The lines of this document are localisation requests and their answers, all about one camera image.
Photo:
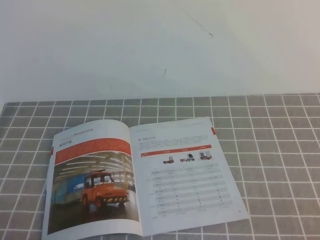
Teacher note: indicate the logistics brochure book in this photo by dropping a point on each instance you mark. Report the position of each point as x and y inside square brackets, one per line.
[105, 177]

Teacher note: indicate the grey checked tablecloth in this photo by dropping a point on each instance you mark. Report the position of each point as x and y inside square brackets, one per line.
[271, 144]

